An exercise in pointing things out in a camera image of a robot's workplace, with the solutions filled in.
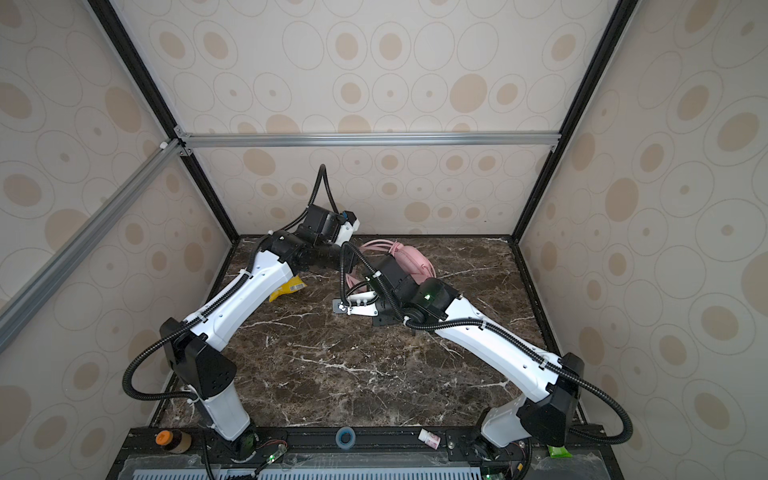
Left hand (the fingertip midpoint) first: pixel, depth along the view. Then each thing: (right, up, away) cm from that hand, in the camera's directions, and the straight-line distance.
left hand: (364, 253), depth 77 cm
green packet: (+47, -48, -6) cm, 68 cm away
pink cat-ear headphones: (+12, -2, -9) cm, 15 cm away
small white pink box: (+16, -46, -5) cm, 49 cm away
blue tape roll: (-5, -46, -3) cm, 47 cm away
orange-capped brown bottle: (-43, -43, -9) cm, 62 cm away
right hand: (+3, -9, -5) cm, 11 cm away
